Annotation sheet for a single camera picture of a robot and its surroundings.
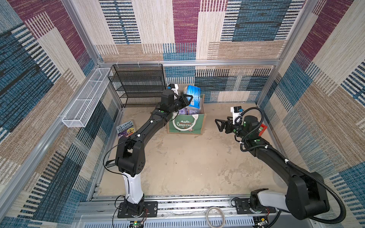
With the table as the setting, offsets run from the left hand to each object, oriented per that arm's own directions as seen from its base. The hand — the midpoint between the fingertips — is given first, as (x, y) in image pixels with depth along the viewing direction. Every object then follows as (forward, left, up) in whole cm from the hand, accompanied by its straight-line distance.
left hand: (193, 97), depth 84 cm
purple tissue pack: (-1, +5, -11) cm, 12 cm away
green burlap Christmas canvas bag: (-6, +3, -18) cm, 19 cm away
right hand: (-11, -17, -9) cm, 22 cm away
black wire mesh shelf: (+26, +39, -10) cm, 48 cm away
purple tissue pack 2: (+4, -1, -16) cm, 17 cm away
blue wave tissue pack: (+3, -1, +2) cm, 4 cm away
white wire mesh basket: (-16, +57, +4) cm, 60 cm away
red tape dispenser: (-8, -47, -23) cm, 52 cm away
